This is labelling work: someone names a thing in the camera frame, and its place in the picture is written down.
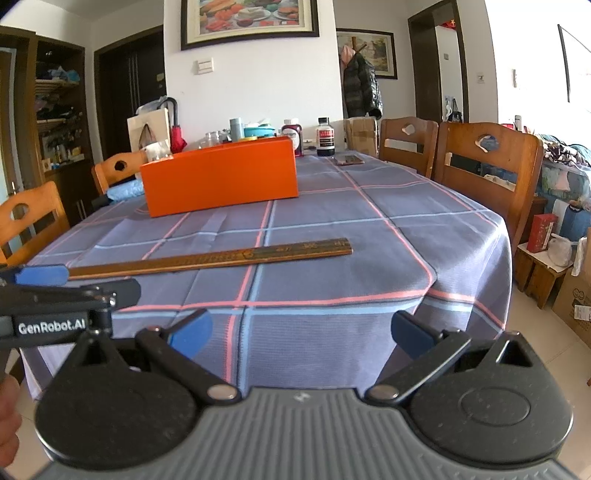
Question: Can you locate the dark bottle with white label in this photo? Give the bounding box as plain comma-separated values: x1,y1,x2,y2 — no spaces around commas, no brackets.
315,117,336,158

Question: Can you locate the white plastic bag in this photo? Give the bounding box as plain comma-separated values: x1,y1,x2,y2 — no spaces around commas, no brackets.
547,233,575,267

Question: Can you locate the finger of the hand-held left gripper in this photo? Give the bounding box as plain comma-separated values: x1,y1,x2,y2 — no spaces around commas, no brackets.
0,264,70,288
81,278,141,308

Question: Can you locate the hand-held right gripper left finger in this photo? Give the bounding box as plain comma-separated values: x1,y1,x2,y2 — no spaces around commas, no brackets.
60,309,241,407

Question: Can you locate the brown cardboard box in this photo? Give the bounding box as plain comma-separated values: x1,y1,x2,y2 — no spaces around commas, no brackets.
344,117,382,155

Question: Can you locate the dark wooden door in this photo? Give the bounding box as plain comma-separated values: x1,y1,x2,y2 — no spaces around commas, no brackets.
93,25,166,160

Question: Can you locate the dark wooden chair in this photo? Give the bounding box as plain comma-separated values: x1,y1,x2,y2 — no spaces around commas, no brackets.
379,117,439,178
434,121,544,245

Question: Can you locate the person's left hand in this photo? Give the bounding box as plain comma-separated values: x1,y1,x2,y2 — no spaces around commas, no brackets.
0,376,22,462

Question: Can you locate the dark wooden shelf cabinet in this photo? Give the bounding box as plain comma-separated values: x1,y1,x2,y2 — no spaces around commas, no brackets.
28,37,95,222

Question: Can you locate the small wooden stool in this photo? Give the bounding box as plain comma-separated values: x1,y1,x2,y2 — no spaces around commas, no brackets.
513,242,571,309

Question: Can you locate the framed food picture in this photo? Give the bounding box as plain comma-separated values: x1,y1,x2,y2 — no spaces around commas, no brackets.
180,0,320,51

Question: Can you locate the blue cloth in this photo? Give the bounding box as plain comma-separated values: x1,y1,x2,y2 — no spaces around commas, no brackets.
106,180,145,201

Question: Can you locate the long wooden board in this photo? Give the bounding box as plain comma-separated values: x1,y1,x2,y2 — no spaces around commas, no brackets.
67,237,354,280

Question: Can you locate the blue plaid tablecloth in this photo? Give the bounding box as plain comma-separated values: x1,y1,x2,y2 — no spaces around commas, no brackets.
21,150,513,402

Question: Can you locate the purple bottle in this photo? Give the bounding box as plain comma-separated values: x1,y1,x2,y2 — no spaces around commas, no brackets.
281,119,304,157

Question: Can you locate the red box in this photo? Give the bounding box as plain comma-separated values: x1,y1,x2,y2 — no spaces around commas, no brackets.
526,213,558,254

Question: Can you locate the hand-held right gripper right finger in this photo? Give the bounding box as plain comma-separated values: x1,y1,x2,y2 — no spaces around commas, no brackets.
365,311,550,407

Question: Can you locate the dark hanging coat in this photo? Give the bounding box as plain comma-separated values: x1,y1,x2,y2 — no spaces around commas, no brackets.
342,44,384,120

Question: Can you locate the framed landscape painting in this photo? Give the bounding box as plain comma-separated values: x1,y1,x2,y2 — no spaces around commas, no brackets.
335,28,398,80

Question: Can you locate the orange cardboard box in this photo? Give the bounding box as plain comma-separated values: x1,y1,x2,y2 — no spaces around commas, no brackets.
139,135,299,219

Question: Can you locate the beige paper bag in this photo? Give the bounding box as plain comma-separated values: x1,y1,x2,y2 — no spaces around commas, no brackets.
127,108,172,162

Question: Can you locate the red umbrella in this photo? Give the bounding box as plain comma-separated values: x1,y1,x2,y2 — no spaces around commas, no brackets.
159,97,188,154

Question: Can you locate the printed cardboard carton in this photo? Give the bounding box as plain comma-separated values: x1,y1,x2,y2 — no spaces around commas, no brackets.
551,231,591,349

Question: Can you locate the light wooden chair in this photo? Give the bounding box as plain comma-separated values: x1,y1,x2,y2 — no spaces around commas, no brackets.
91,151,148,197
0,181,71,266

